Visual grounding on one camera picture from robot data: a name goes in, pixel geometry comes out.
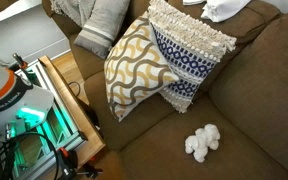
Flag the blue white fringed pillow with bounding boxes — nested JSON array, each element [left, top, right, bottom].
[[147, 0, 238, 114]]

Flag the yellow grey wavy pattern pillow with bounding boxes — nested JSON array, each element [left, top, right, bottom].
[[103, 11, 180, 123]]

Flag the brown fabric sofa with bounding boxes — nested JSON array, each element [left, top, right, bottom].
[[42, 0, 288, 180]]

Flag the thin black floor cable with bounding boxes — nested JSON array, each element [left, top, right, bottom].
[[67, 80, 82, 98]]

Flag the white plush toy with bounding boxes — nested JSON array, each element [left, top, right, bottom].
[[184, 123, 222, 164]]

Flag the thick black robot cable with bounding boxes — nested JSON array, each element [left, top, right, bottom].
[[0, 131, 61, 180]]

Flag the white crumpled cloth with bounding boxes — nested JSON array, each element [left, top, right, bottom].
[[200, 0, 252, 24]]

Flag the grey striped pillow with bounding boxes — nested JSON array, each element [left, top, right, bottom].
[[73, 0, 131, 60]]

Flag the wooden table board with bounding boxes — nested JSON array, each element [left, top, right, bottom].
[[38, 55, 106, 170]]

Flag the aluminium profile frame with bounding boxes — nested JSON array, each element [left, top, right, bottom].
[[7, 59, 88, 180]]

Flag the orange black bar clamp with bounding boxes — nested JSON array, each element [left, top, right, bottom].
[[55, 146, 104, 180], [12, 52, 31, 74]]

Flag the grey knit blanket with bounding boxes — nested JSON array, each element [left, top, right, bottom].
[[49, 0, 97, 28]]

